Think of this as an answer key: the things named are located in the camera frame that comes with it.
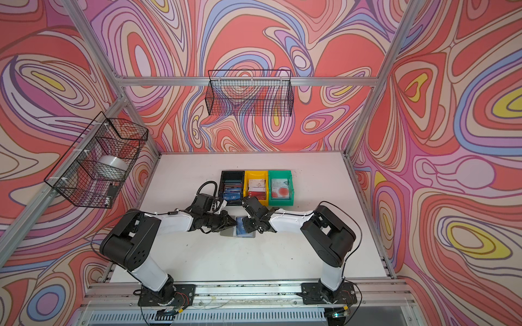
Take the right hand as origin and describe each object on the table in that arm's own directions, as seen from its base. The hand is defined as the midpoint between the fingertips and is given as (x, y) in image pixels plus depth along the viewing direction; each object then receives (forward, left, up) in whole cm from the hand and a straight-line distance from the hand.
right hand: (249, 227), depth 91 cm
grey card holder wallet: (-2, +8, +2) cm, 8 cm away
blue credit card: (-2, +4, +2) cm, 5 cm away
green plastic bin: (+11, -15, +3) cm, 19 cm away
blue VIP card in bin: (+15, +9, +3) cm, 18 cm away
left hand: (+1, +5, +3) cm, 6 cm away
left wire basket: (+9, +54, +33) cm, 64 cm away
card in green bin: (+19, -15, +2) cm, 25 cm away
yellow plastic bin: (+28, -3, +3) cm, 29 cm away
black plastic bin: (+20, +10, +3) cm, 23 cm away
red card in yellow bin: (+19, -4, +3) cm, 20 cm away
